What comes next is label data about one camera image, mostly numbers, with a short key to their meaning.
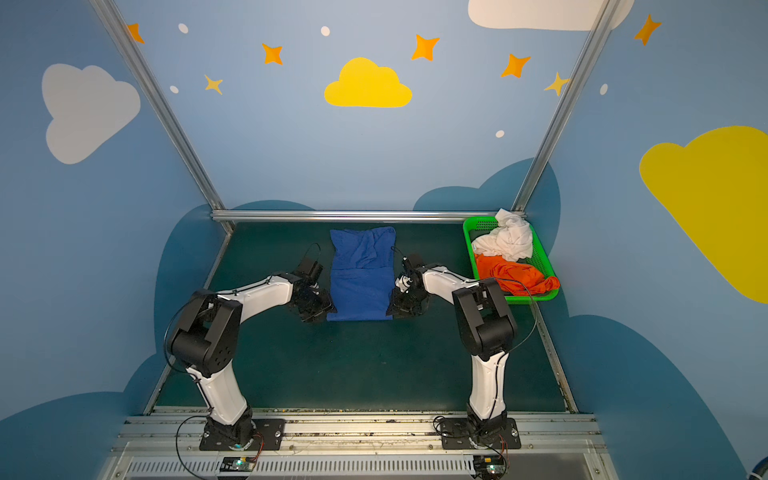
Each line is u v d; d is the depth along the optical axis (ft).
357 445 2.41
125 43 2.39
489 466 2.35
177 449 2.26
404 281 2.95
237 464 2.34
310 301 2.68
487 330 1.74
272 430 2.46
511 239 3.42
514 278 3.14
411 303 2.82
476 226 3.77
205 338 1.61
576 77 2.63
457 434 2.43
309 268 2.63
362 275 3.44
